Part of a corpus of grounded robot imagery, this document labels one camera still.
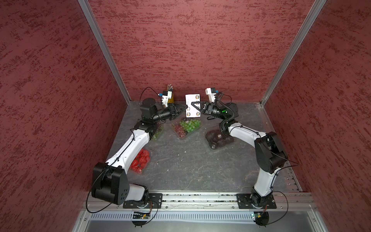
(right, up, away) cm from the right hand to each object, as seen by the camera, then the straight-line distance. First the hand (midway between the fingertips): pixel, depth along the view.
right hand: (191, 107), depth 71 cm
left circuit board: (-26, -58, +1) cm, 63 cm away
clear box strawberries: (-30, -32, +13) cm, 46 cm away
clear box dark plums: (+17, -21, +24) cm, 36 cm away
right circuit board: (+36, -56, -1) cm, 67 cm away
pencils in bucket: (-16, +16, +39) cm, 45 cm away
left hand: (-2, -2, -1) cm, 3 cm away
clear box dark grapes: (-23, -17, +26) cm, 39 cm away
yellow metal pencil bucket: (-15, +7, +40) cm, 44 cm away
